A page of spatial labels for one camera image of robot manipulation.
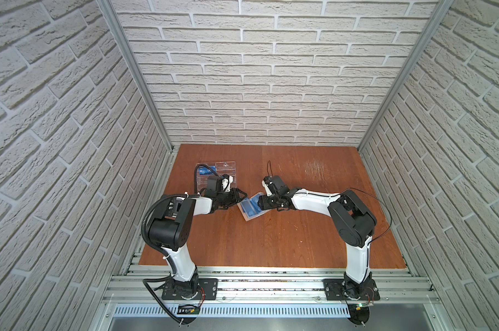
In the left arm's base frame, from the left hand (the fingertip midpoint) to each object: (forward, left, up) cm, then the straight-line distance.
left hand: (248, 193), depth 95 cm
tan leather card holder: (-10, +2, -1) cm, 10 cm away
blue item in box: (+11, +22, +3) cm, 25 cm away
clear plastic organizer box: (+14, +15, +1) cm, 21 cm away
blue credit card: (-5, -1, -3) cm, 6 cm away
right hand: (-2, -8, -4) cm, 10 cm away
